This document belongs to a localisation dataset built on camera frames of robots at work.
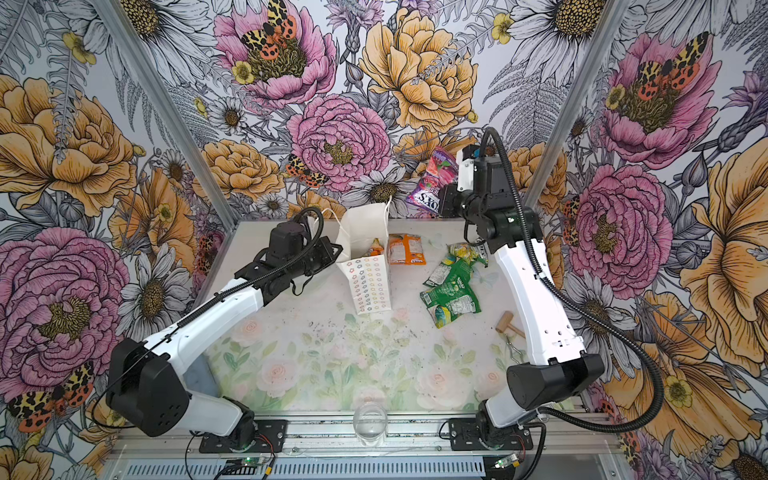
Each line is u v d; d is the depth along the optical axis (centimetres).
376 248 100
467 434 74
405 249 109
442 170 68
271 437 73
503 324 93
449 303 95
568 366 40
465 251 107
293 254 63
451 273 102
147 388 41
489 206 51
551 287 42
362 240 102
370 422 78
